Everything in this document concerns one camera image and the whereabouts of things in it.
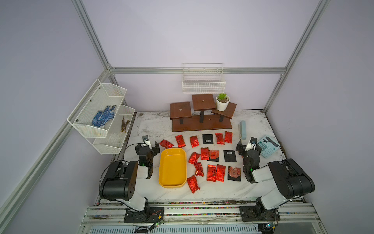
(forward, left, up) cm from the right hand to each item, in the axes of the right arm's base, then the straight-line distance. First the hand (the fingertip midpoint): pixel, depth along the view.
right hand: (248, 143), depth 92 cm
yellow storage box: (-14, +49, -6) cm, 51 cm away
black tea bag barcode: (+10, +25, -8) cm, 28 cm away
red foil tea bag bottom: (-15, +33, -4) cm, 36 cm away
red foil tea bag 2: (+7, +16, -6) cm, 19 cm away
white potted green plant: (+23, +15, +16) cm, 32 cm away
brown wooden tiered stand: (+26, +39, -2) cm, 47 cm away
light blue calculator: (+2, -16, -6) cm, 18 cm away
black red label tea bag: (-4, +22, -8) cm, 24 cm away
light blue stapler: (+14, -1, -4) cm, 15 cm away
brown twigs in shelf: (+12, +81, +7) cm, 83 cm away
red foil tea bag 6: (-16, +25, -7) cm, 31 cm away
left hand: (+2, +65, -1) cm, 66 cm away
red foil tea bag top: (+6, +35, -5) cm, 36 cm away
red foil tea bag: (+11, +9, -8) cm, 16 cm away
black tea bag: (-5, +11, -8) cm, 15 cm away
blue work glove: (+3, +85, +23) cm, 88 cm away
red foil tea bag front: (+7, +44, -6) cm, 45 cm away
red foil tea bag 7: (-22, +37, -5) cm, 43 cm away
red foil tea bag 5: (-3, +28, -7) cm, 29 cm away
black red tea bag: (-17, +11, -8) cm, 21 cm away
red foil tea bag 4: (-7, +36, -6) cm, 37 cm away
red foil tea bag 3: (-16, +19, -8) cm, 26 cm away
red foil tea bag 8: (+4, +54, -5) cm, 55 cm away
